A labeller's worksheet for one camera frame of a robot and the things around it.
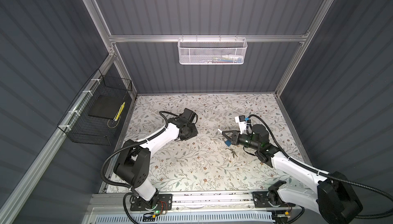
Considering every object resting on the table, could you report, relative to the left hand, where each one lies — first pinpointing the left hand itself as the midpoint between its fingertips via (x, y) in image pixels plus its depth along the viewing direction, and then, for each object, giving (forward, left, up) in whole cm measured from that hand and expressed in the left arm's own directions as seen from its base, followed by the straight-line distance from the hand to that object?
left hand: (195, 133), depth 89 cm
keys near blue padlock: (-9, -22, -8) cm, 25 cm away
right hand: (-7, -15, +9) cm, 19 cm away
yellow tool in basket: (+2, +37, +20) cm, 42 cm away
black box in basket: (+6, +43, +20) cm, 48 cm away
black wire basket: (0, +50, +19) cm, 53 cm away
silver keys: (-5, -13, +10) cm, 17 cm away
